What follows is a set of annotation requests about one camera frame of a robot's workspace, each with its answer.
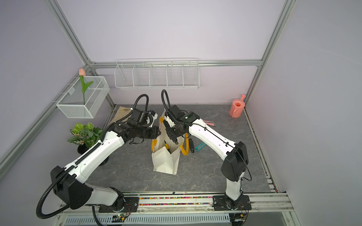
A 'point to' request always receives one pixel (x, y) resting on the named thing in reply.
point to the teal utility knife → (200, 146)
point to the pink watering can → (237, 107)
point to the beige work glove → (121, 112)
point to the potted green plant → (85, 136)
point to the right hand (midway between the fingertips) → (170, 133)
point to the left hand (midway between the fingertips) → (160, 134)
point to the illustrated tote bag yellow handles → (165, 151)
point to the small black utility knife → (191, 145)
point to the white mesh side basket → (72, 103)
